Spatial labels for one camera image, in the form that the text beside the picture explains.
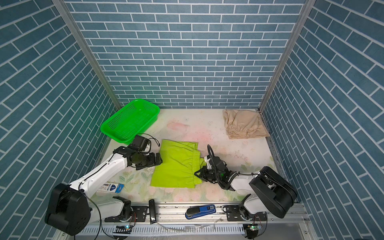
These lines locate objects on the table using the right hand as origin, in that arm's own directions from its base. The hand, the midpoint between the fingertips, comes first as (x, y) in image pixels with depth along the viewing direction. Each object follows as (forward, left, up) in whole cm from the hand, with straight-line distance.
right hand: (192, 172), depth 84 cm
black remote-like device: (-21, +17, -1) cm, 27 cm away
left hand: (+3, +21, +4) cm, 21 cm away
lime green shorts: (+7, +8, -1) cm, 11 cm away
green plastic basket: (+37, +51, -1) cm, 63 cm away
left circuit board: (-28, +30, -6) cm, 42 cm away
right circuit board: (-24, -32, -7) cm, 40 cm away
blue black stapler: (-19, -2, +1) cm, 20 cm away
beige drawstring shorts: (+39, -33, -1) cm, 52 cm away
